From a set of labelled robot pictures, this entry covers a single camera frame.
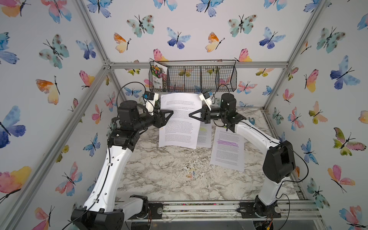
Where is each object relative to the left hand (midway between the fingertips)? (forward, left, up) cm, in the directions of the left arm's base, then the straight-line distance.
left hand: (169, 109), depth 66 cm
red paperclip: (-17, -10, -40) cm, 44 cm away
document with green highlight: (+12, -20, -39) cm, 46 cm away
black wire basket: (+40, -23, -8) cm, 46 cm away
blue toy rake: (+23, -58, -38) cm, 73 cm away
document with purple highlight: (0, -35, -39) cm, 52 cm away
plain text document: (-2, -5, -14) cm, 14 cm away
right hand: (+1, -10, -5) cm, 12 cm away
